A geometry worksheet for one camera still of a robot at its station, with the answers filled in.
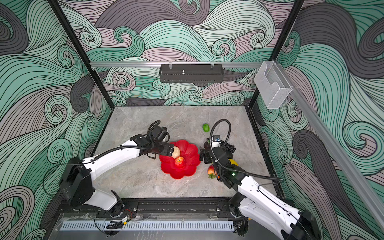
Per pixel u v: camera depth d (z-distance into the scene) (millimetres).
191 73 944
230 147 941
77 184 416
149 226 697
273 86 774
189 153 926
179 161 845
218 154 560
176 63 923
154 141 622
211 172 816
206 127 1037
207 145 917
